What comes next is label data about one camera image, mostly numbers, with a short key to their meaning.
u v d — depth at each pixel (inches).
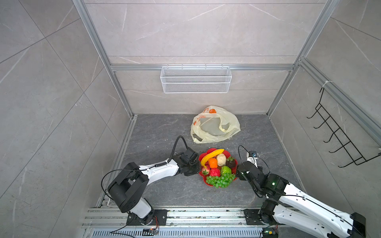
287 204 19.6
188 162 27.2
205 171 32.9
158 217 29.0
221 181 30.4
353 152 23.9
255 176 22.0
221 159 34.6
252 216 28.9
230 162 33.8
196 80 39.6
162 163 21.8
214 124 44.7
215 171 32.8
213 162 34.6
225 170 32.9
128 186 17.5
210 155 35.6
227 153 36.7
